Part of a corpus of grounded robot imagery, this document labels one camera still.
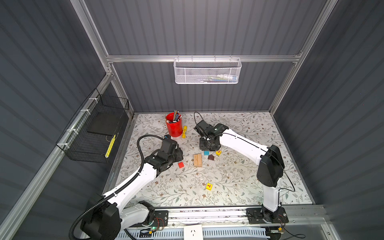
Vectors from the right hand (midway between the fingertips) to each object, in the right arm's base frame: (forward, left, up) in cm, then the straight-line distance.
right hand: (205, 149), depth 87 cm
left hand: (-3, +15, +2) cm, 15 cm away
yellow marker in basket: (-13, +45, +18) cm, 50 cm away
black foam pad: (+3, +50, +21) cm, 54 cm away
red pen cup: (+17, +19, +5) cm, 26 cm away
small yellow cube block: (+3, -9, -10) cm, 14 cm away
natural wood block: (-3, +6, -9) cm, 11 cm away
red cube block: (-4, +15, -12) cm, 19 cm away
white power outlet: (-40, +6, -7) cm, 41 cm away
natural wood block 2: (-2, +3, -10) cm, 11 cm away
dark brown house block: (0, -4, -10) cm, 11 cm away
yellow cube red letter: (-18, -2, -10) cm, 21 cm away
